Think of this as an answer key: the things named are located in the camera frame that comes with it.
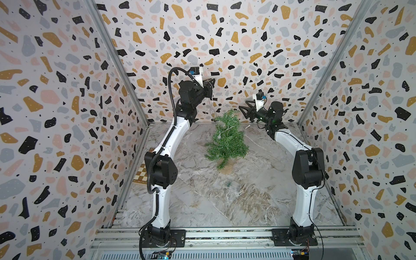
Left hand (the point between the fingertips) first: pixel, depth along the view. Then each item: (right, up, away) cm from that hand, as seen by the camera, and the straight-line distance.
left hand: (217, 78), depth 77 cm
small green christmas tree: (+5, -30, 0) cm, 31 cm away
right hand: (+14, -10, +11) cm, 21 cm away
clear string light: (+1, -27, -6) cm, 28 cm away
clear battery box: (+9, -55, +14) cm, 57 cm away
